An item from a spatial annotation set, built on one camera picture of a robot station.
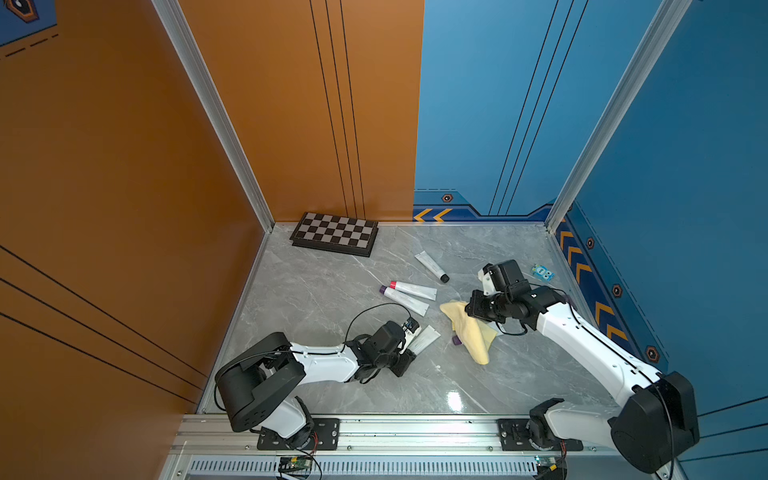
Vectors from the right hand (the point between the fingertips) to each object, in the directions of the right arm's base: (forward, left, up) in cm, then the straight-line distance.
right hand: (464, 307), depth 82 cm
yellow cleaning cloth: (-7, -3, -2) cm, 8 cm away
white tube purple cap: (+9, +15, -12) cm, 21 cm away
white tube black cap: (+24, +8, -10) cm, 27 cm away
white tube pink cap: (+13, +11, -11) cm, 20 cm away
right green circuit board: (-33, -19, -16) cm, 42 cm away
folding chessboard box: (+36, +42, -8) cm, 56 cm away
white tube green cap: (-5, +1, -11) cm, 12 cm away
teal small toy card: (+20, -32, -11) cm, 40 cm away
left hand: (-7, +14, -12) cm, 20 cm away
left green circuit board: (-34, +43, -15) cm, 57 cm away
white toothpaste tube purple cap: (-4, +10, -11) cm, 15 cm away
